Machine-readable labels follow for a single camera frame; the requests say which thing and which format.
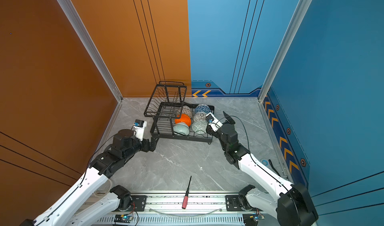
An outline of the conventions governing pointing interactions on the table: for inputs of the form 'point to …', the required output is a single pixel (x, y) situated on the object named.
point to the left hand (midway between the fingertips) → (152, 133)
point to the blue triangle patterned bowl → (202, 108)
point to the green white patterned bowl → (200, 127)
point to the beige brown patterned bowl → (185, 109)
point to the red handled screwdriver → (185, 199)
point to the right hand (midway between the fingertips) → (216, 116)
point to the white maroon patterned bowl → (199, 116)
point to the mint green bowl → (181, 129)
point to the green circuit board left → (123, 218)
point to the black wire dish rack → (174, 118)
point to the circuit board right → (256, 216)
